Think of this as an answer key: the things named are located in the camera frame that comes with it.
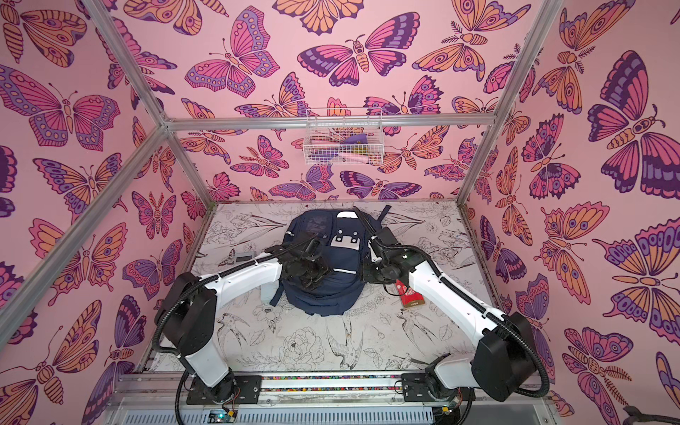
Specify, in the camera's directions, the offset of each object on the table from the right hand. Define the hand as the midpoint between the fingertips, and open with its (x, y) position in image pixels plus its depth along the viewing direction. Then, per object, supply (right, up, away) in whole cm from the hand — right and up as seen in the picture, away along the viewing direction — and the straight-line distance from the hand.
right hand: (364, 271), depth 81 cm
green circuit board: (-40, -38, -9) cm, 56 cm away
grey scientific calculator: (-47, +2, +21) cm, 51 cm away
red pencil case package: (+16, -11, +10) cm, 22 cm away
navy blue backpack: (-6, +10, +20) cm, 23 cm away
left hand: (-9, -2, +6) cm, 11 cm away
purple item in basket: (-2, +45, +13) cm, 47 cm away
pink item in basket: (-1, +36, +5) cm, 37 cm away
